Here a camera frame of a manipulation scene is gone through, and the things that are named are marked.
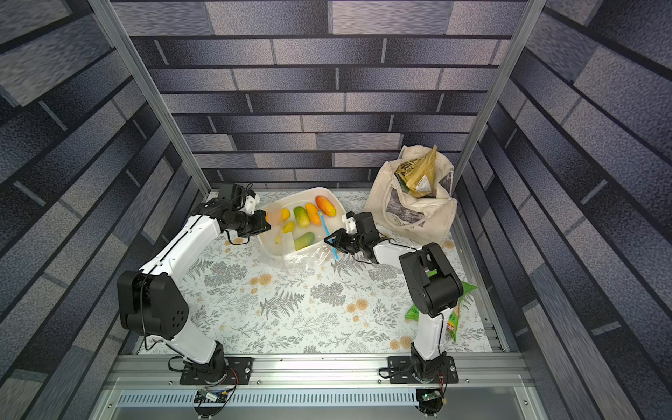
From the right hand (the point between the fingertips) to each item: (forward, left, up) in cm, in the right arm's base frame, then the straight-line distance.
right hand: (326, 238), depth 94 cm
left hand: (-1, +18, +10) cm, 21 cm away
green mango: (+2, +9, -4) cm, 10 cm away
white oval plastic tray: (+12, 0, -6) cm, 13 cm away
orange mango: (+15, +6, -4) cm, 17 cm away
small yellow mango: (+9, +16, -5) cm, 19 cm away
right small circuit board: (-47, -32, -12) cm, 58 cm away
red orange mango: (+20, +2, -4) cm, 21 cm away
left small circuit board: (-47, +31, -9) cm, 57 cm away
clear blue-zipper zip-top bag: (+2, +20, -6) cm, 21 cm away
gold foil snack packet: (+18, -33, +15) cm, 41 cm away
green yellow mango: (+14, +11, -4) cm, 18 cm away
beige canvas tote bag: (+10, -33, -1) cm, 34 cm away
